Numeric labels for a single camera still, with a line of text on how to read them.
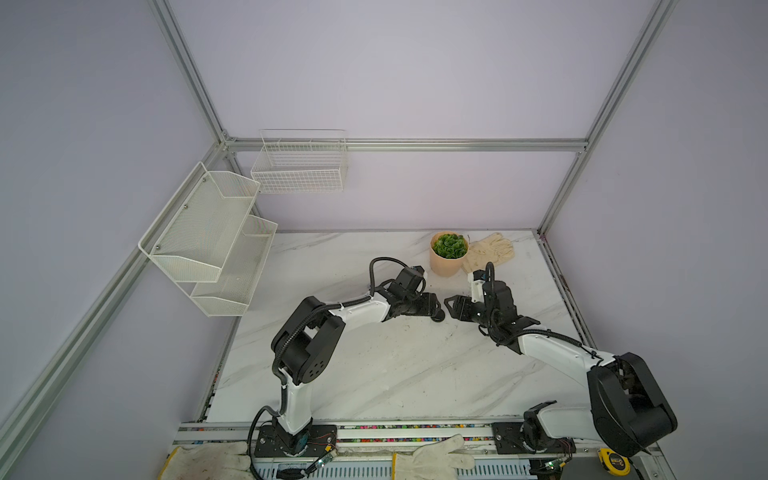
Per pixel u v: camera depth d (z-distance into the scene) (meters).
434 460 0.71
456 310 0.79
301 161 0.96
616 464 0.69
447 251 1.01
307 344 0.50
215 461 0.70
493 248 1.15
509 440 0.73
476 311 0.76
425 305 0.82
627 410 0.42
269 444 0.73
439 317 0.95
